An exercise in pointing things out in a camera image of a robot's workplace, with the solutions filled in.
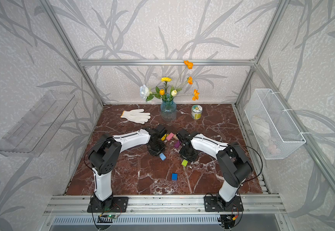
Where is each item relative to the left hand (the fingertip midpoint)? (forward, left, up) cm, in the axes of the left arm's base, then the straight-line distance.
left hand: (165, 153), depth 91 cm
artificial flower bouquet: (+34, 0, +20) cm, 40 cm away
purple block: (+7, -8, -1) cm, 11 cm away
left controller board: (-34, +28, -4) cm, 44 cm away
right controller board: (-35, -33, -4) cm, 48 cm away
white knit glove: (+32, +25, -1) cm, 40 cm away
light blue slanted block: (-3, +2, +1) cm, 3 cm away
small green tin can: (+29, -22, +7) cm, 37 cm away
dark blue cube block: (-15, -6, +1) cm, 16 cm away
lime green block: (-7, -12, +3) cm, 14 cm away
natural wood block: (+11, -7, 0) cm, 13 cm away
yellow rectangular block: (+2, 0, +16) cm, 16 cm away
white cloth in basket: (+2, -54, +22) cm, 58 cm away
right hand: (-4, -11, +1) cm, 12 cm away
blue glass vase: (+29, -1, +11) cm, 31 cm away
